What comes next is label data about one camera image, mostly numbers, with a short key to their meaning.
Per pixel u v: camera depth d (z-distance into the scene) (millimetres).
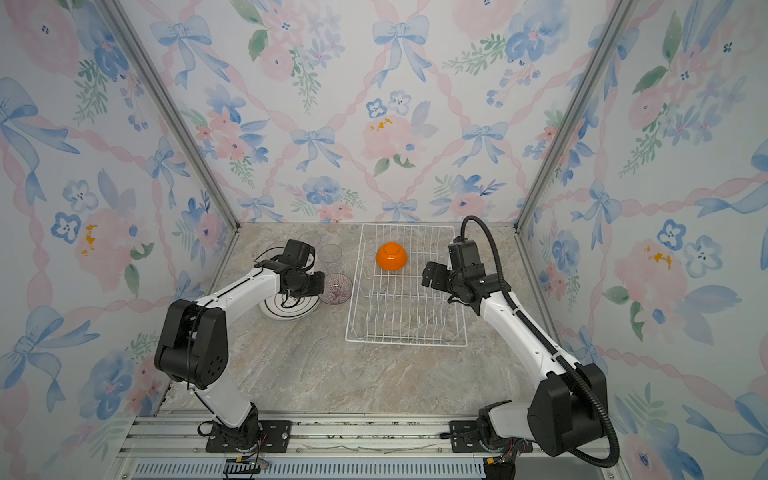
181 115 891
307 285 815
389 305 948
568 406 405
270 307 766
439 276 736
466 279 616
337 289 965
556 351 438
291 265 728
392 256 1057
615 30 708
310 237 1165
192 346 483
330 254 1065
